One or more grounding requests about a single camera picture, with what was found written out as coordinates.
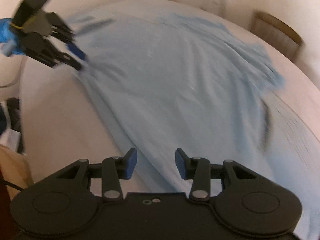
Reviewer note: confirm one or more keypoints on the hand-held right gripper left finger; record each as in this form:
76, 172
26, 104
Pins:
130, 165

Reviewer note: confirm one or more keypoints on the white drawer cabinet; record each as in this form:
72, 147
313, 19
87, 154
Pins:
200, 2

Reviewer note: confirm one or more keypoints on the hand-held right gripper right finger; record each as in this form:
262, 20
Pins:
181, 165

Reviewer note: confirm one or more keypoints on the light blue garment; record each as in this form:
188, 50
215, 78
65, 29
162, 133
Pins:
175, 85

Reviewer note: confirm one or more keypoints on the white tablecloth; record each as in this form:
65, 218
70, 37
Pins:
62, 120

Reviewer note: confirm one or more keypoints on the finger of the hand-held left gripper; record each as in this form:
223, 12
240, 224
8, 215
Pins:
77, 53
62, 28

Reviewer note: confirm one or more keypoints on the person's left forearm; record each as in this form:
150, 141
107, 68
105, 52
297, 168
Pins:
6, 30

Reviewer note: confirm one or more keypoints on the wooden chair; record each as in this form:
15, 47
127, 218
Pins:
277, 27

